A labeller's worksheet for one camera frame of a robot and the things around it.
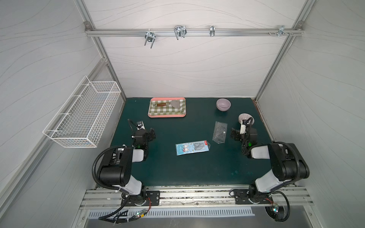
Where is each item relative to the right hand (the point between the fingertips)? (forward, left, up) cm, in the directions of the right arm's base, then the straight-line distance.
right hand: (240, 128), depth 96 cm
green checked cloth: (+17, +54, -3) cm, 57 cm away
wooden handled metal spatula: (+24, +47, -3) cm, 53 cm away
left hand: (-5, +65, +2) cm, 65 cm away
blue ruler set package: (-14, +32, -4) cm, 36 cm away
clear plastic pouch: (-1, +13, -6) cm, 14 cm away
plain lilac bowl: (+25, +8, -3) cm, 26 cm away
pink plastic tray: (+14, +43, -6) cm, 46 cm away
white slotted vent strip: (-51, +63, -5) cm, 81 cm away
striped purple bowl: (+12, -7, -2) cm, 14 cm away
